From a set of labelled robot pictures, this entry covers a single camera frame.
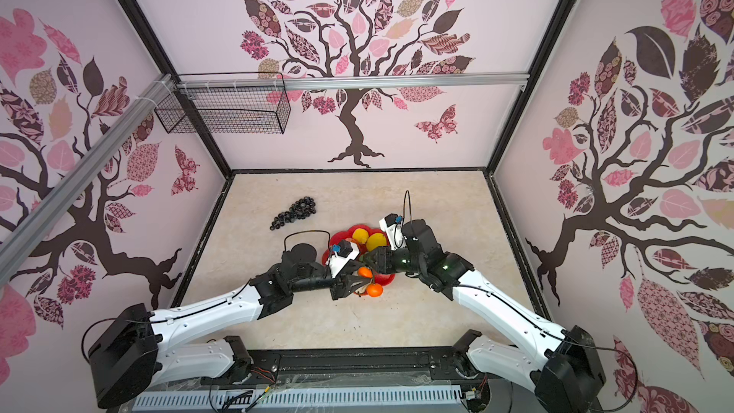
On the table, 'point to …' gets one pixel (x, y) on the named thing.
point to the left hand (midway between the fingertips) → (365, 277)
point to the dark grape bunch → (299, 209)
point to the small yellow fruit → (360, 235)
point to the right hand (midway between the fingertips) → (366, 255)
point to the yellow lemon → (376, 240)
